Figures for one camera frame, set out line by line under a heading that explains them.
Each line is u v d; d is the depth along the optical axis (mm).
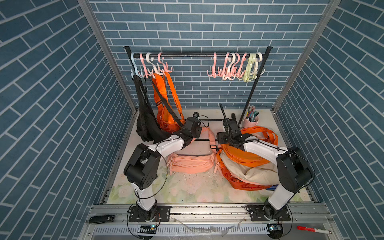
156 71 723
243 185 768
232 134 708
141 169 481
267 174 666
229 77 722
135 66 674
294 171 468
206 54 642
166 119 849
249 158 757
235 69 737
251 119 1023
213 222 725
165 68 717
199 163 839
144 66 681
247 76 693
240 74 695
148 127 928
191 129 723
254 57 641
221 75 707
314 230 692
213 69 707
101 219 693
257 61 671
